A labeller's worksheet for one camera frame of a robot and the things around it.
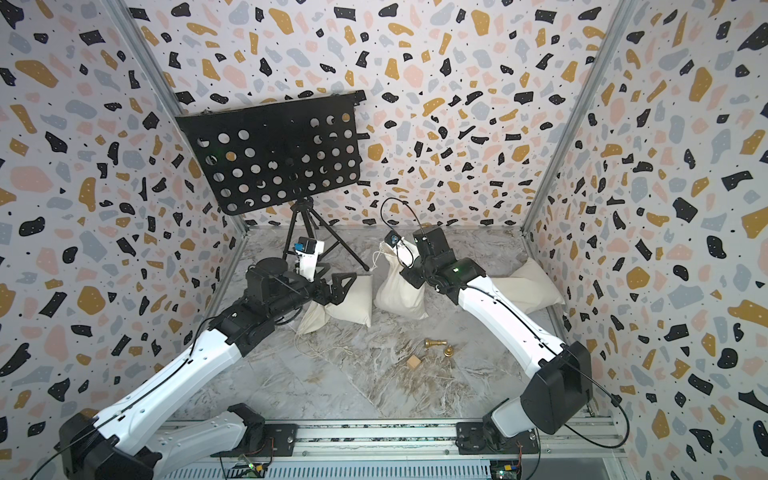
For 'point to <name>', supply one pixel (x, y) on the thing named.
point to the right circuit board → (504, 470)
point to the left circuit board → (247, 471)
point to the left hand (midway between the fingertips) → (343, 269)
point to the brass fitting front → (449, 351)
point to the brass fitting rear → (429, 342)
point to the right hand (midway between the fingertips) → (410, 256)
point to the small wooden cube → (413, 361)
